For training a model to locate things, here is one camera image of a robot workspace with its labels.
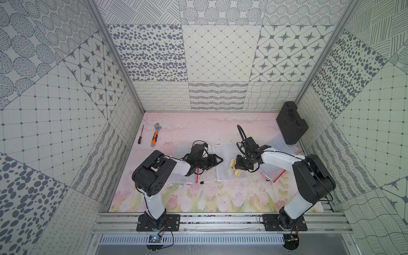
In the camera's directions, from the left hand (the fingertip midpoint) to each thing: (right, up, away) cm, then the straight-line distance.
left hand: (225, 165), depth 88 cm
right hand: (+7, -3, +3) cm, 8 cm away
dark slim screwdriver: (-56, +14, +16) cm, 60 cm away
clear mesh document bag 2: (+26, -5, +1) cm, 27 cm away
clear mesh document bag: (0, -5, +4) cm, 7 cm away
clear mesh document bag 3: (+37, +10, +16) cm, 41 cm away
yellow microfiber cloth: (+7, -4, -1) cm, 8 cm away
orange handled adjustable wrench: (-46, +14, +17) cm, 51 cm away
